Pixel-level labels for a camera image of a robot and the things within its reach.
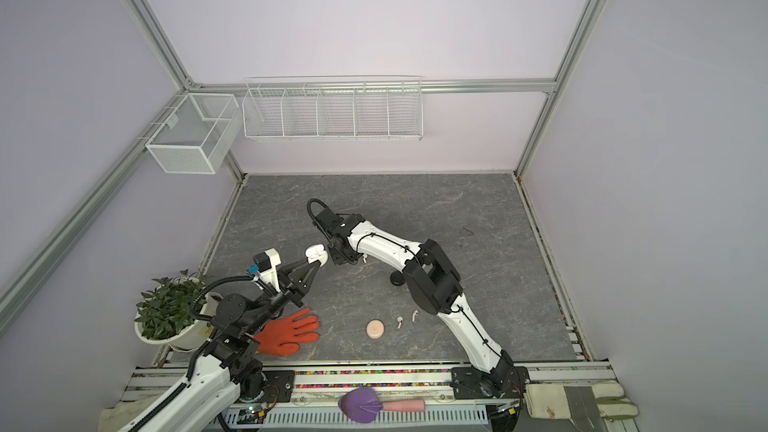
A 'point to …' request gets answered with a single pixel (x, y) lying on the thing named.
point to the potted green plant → (177, 312)
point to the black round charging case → (397, 278)
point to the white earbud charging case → (317, 252)
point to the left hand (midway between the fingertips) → (318, 264)
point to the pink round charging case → (375, 328)
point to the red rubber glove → (279, 338)
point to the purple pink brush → (361, 404)
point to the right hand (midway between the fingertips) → (347, 254)
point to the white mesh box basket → (197, 134)
